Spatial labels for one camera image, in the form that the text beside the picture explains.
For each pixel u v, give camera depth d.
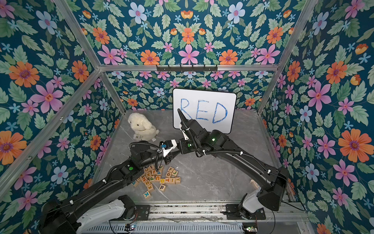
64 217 0.40
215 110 0.93
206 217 0.73
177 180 0.82
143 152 0.54
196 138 0.49
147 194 0.78
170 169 0.86
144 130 0.93
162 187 0.80
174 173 0.84
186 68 0.91
